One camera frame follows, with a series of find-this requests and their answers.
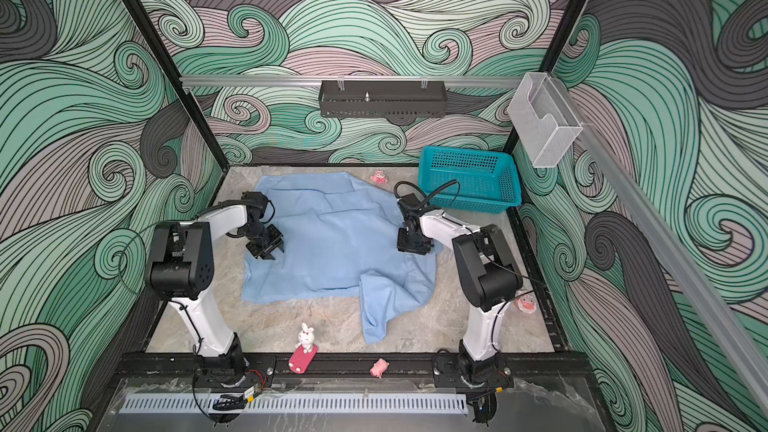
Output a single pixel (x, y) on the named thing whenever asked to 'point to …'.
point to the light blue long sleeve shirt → (339, 231)
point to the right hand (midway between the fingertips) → (408, 247)
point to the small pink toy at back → (379, 177)
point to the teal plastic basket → (487, 181)
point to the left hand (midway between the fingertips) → (281, 247)
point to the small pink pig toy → (379, 367)
